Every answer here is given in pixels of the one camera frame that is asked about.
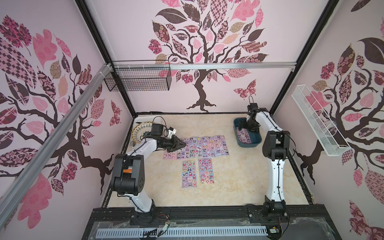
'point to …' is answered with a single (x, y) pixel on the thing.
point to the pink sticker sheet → (169, 155)
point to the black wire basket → (139, 80)
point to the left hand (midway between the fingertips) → (184, 146)
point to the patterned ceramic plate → (140, 129)
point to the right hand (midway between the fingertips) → (246, 130)
